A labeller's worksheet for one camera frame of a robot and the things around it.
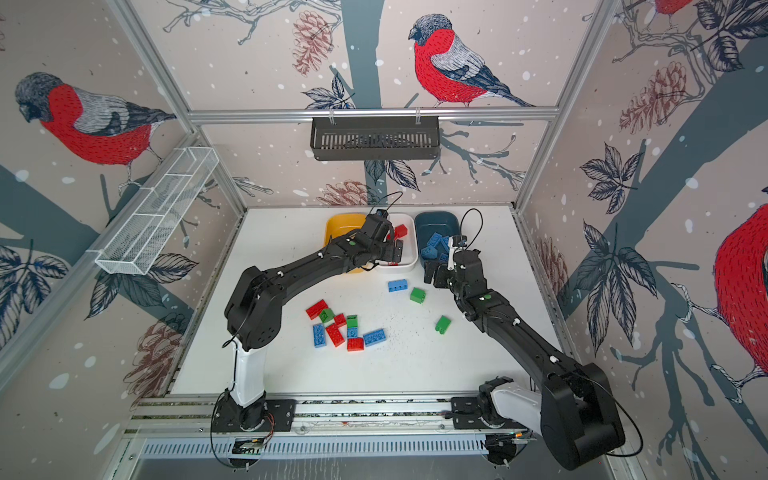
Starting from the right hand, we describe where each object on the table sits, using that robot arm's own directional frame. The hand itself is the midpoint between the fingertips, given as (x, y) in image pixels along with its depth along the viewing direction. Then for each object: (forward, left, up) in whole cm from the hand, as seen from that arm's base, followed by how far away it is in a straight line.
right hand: (437, 265), depth 85 cm
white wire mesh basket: (0, +74, +18) cm, 77 cm away
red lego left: (-10, +37, -12) cm, 40 cm away
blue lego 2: (+1, +12, -13) cm, 17 cm away
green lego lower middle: (-13, +25, -12) cm, 31 cm away
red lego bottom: (-19, +23, -13) cm, 33 cm away
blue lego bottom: (-17, +18, -14) cm, 28 cm away
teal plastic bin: (+29, +2, -13) cm, 32 cm away
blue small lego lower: (-15, +25, -14) cm, 32 cm away
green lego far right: (-12, -2, -14) cm, 18 cm away
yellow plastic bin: (+27, +36, -13) cm, 47 cm away
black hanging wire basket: (+46, +21, +14) cm, 52 cm away
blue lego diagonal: (+13, -4, -14) cm, 19 cm away
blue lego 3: (-16, +35, -14) cm, 41 cm away
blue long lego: (+20, -1, -12) cm, 24 cm away
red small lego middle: (-12, +29, -13) cm, 34 cm away
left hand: (+7, +14, 0) cm, 16 cm away
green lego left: (-11, +33, -12) cm, 37 cm away
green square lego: (-2, +5, -14) cm, 15 cm away
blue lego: (+19, -5, -13) cm, 23 cm away
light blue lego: (+14, +1, -12) cm, 19 cm away
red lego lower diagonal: (-17, +30, -13) cm, 36 cm away
